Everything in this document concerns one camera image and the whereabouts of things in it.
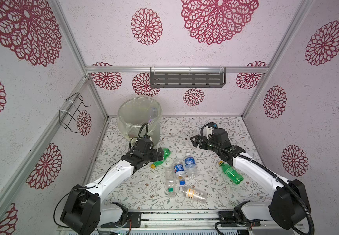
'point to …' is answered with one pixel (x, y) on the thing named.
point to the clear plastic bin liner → (133, 112)
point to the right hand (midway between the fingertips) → (196, 137)
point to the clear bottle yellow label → (192, 194)
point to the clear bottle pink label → (154, 114)
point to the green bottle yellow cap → (166, 152)
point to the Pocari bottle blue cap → (179, 169)
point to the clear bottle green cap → (170, 178)
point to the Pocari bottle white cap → (190, 168)
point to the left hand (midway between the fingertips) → (157, 154)
